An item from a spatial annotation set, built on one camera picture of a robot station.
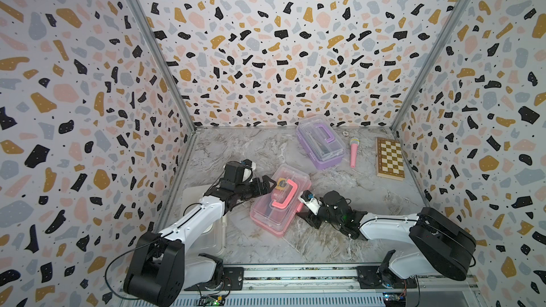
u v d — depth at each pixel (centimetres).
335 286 74
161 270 40
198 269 62
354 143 112
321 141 106
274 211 80
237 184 67
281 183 88
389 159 106
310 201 73
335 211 67
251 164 81
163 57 91
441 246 44
